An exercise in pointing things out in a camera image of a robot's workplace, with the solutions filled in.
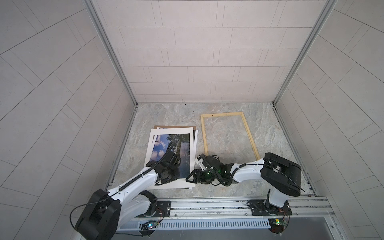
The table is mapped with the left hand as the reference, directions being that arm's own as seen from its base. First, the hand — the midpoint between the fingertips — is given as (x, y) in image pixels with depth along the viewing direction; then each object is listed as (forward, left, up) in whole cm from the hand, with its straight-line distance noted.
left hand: (182, 174), depth 83 cm
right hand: (-6, -5, +4) cm, 9 cm away
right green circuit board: (-23, -45, +2) cm, 51 cm away
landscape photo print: (+18, +2, +1) cm, 18 cm away
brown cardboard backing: (+31, +21, +1) cm, 37 cm away
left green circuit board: (-24, +12, +5) cm, 27 cm away
